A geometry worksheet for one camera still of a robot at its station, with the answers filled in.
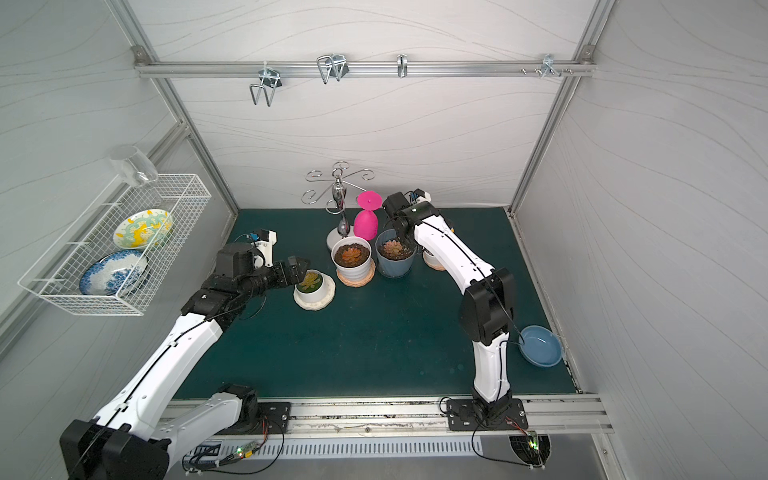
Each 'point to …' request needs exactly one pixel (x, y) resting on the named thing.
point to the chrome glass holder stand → (337, 205)
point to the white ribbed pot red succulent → (351, 256)
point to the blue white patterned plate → (115, 274)
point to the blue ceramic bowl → (540, 346)
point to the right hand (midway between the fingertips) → (449, 222)
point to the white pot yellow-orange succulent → (311, 286)
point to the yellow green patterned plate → (143, 229)
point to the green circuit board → (246, 450)
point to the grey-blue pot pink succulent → (395, 256)
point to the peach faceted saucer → (432, 261)
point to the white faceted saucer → (319, 305)
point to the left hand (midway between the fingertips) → (298, 263)
